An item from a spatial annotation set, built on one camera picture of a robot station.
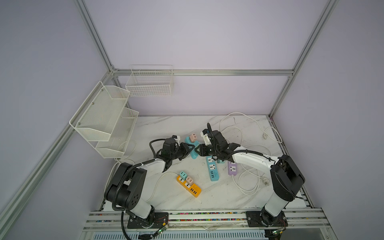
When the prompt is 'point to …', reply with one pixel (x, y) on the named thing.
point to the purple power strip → (232, 168)
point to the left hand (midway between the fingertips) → (193, 147)
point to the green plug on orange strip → (183, 175)
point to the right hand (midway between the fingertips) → (196, 148)
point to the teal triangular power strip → (193, 153)
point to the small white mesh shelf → (115, 148)
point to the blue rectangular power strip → (212, 169)
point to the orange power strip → (194, 189)
